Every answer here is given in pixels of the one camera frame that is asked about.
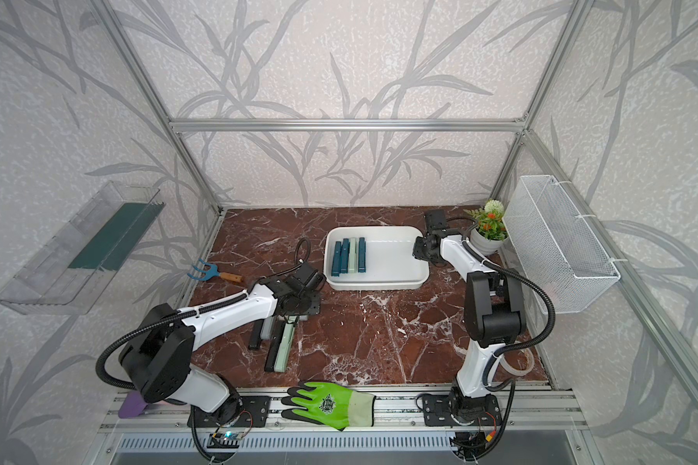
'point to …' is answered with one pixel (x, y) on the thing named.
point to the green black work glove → (330, 406)
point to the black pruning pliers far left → (255, 334)
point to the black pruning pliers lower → (277, 331)
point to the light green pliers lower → (285, 345)
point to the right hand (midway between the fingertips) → (421, 250)
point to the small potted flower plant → (491, 233)
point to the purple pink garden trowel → (133, 405)
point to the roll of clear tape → (518, 372)
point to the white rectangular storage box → (390, 260)
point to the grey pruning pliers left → (267, 327)
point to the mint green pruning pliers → (353, 255)
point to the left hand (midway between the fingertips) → (316, 306)
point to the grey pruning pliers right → (315, 302)
